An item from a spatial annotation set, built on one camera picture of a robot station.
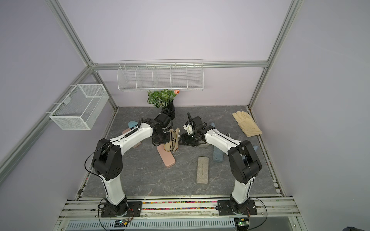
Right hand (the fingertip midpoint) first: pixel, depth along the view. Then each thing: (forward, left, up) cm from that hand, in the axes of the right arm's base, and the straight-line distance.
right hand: (181, 142), depth 88 cm
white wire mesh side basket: (+14, +58, +17) cm, 62 cm away
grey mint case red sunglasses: (-15, -13, -7) cm, 21 cm away
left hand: (+1, +9, -1) cm, 9 cm away
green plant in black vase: (+23, +11, +15) cm, 30 cm away
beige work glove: (+21, -49, -9) cm, 54 cm away
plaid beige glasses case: (0, +6, -3) cm, 7 cm away
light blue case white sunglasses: (+18, -22, -4) cm, 28 cm away
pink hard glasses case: (+15, +43, -8) cm, 46 cm away
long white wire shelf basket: (+44, +17, +19) cm, 51 cm away
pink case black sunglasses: (-6, +9, -8) cm, 13 cm away
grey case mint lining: (-7, -13, +9) cm, 17 cm away
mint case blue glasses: (-5, -24, -8) cm, 26 cm away
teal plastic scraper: (+21, +38, -9) cm, 44 cm away
